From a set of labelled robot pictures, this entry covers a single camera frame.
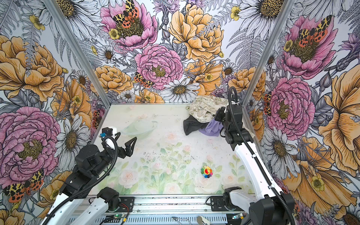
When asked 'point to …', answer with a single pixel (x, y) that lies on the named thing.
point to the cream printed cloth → (203, 108)
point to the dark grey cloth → (191, 124)
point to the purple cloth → (213, 128)
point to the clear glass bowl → (139, 128)
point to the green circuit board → (117, 216)
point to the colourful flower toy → (206, 172)
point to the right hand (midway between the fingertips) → (220, 111)
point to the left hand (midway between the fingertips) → (128, 140)
